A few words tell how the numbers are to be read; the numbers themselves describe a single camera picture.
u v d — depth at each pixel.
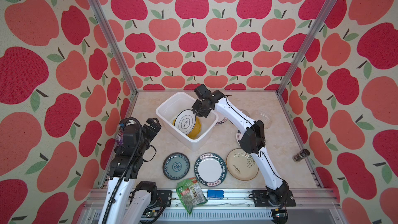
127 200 0.42
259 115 1.07
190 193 0.75
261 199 0.73
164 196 0.75
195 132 0.96
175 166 0.84
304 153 0.79
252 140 0.58
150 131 0.61
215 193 0.77
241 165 0.85
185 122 0.97
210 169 0.83
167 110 0.95
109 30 0.87
